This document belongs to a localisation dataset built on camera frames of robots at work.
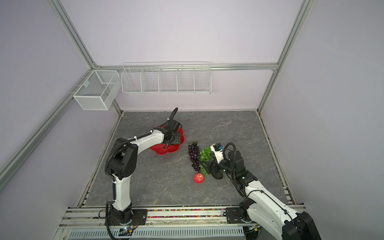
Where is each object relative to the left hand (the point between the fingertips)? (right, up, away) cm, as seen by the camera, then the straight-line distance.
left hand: (174, 140), depth 98 cm
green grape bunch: (+20, -8, -9) cm, 23 cm away
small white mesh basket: (-48, +31, -5) cm, 57 cm away
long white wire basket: (+11, +43, +6) cm, 45 cm away
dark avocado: (+27, -20, -8) cm, 35 cm away
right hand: (+20, -8, -19) cm, 29 cm away
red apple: (+16, -20, -16) cm, 30 cm away
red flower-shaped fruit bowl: (-10, -6, 0) cm, 11 cm away
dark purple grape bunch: (+13, -8, -5) cm, 16 cm away
